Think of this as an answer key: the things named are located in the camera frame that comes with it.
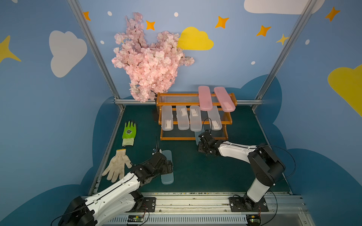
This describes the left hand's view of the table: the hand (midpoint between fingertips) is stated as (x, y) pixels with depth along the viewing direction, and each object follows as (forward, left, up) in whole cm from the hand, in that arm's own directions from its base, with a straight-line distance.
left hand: (166, 163), depth 84 cm
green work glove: (+24, +31, -6) cm, 40 cm away
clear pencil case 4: (+26, -30, +11) cm, 41 cm away
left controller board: (-27, +14, -7) cm, 31 cm away
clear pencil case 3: (+27, -17, +10) cm, 34 cm away
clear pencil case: (+27, +2, +10) cm, 29 cm away
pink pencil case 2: (+31, -35, +24) cm, 53 cm away
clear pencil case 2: (+28, -9, +10) cm, 31 cm away
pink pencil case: (+32, -22, +24) cm, 46 cm away
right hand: (+15, -23, -3) cm, 27 cm away
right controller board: (-26, -48, -8) cm, 55 cm away
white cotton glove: (0, +32, -6) cm, 33 cm away
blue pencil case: (-7, -1, -5) cm, 9 cm away
